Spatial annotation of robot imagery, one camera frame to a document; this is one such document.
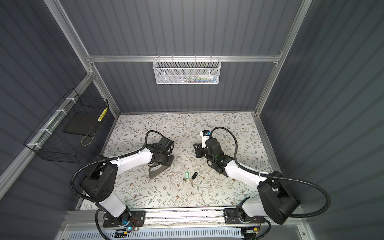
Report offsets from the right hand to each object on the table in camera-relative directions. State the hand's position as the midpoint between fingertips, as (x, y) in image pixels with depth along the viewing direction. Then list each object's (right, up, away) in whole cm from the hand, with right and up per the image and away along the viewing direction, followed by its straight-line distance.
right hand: (196, 145), depth 84 cm
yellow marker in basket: (-53, +15, -4) cm, 55 cm away
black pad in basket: (-55, +12, -12) cm, 58 cm away
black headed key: (-2, -19, +2) cm, 19 cm away
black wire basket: (-64, +6, -20) cm, 68 cm away
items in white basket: (+2, +41, +9) cm, 42 cm away
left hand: (-16, -10, +7) cm, 20 cm away
